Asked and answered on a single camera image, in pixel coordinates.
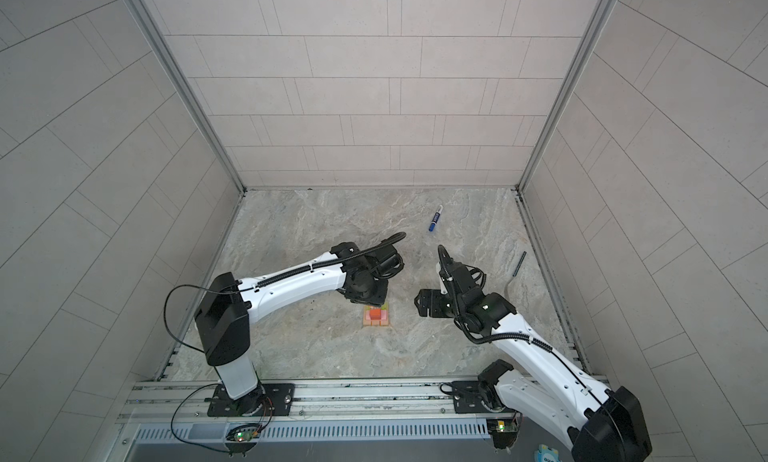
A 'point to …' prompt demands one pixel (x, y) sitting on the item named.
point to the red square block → (375, 313)
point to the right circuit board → (504, 431)
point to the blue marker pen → (435, 219)
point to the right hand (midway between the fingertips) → (426, 303)
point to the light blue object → (546, 454)
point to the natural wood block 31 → (366, 322)
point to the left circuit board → (245, 433)
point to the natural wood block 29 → (376, 323)
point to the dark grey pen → (518, 266)
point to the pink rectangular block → (383, 314)
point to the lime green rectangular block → (385, 306)
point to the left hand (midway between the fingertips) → (387, 300)
